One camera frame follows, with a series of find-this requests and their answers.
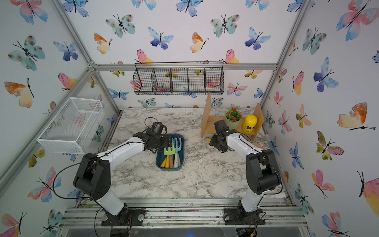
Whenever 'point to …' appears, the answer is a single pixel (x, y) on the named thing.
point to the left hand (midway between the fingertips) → (168, 140)
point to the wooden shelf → (208, 122)
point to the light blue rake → (177, 149)
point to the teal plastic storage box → (160, 156)
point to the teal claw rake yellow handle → (167, 161)
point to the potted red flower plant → (233, 117)
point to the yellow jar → (249, 123)
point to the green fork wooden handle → (170, 153)
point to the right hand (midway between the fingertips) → (215, 143)
